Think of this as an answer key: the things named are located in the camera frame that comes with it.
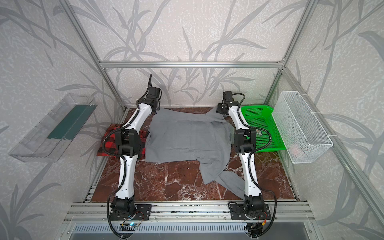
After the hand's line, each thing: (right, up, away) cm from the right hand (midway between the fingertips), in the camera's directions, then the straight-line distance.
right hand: (220, 105), depth 111 cm
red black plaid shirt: (-70, -27, -19) cm, 78 cm away
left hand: (-49, +4, -8) cm, 50 cm away
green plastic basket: (+32, -9, +3) cm, 34 cm away
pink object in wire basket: (+33, -26, -37) cm, 56 cm away
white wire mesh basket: (+28, -18, -49) cm, 59 cm away
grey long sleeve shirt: (-12, -22, -6) cm, 26 cm away
